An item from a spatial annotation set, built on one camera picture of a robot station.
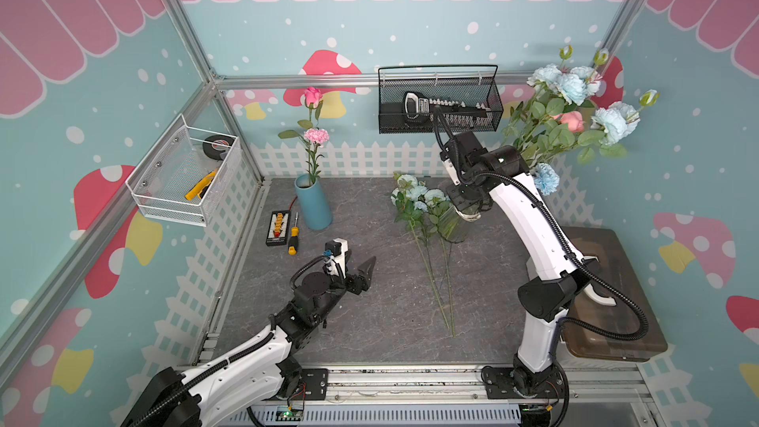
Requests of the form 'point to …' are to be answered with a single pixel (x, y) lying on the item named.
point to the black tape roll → (213, 145)
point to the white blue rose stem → (411, 200)
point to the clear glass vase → (454, 225)
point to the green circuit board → (289, 413)
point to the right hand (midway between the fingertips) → (465, 193)
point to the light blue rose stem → (439, 211)
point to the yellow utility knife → (202, 186)
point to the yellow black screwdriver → (294, 237)
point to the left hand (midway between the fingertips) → (365, 259)
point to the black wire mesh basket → (467, 97)
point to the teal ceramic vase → (314, 207)
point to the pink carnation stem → (315, 137)
